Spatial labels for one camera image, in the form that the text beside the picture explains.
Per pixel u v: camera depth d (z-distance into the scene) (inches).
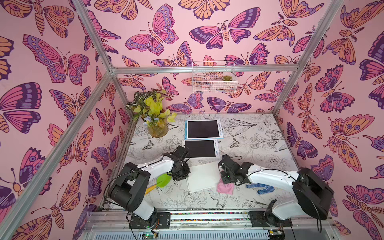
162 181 34.3
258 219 29.2
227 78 36.4
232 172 26.0
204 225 28.7
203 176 35.5
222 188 32.9
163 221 28.7
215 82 41.8
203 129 45.2
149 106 36.6
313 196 16.7
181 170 30.6
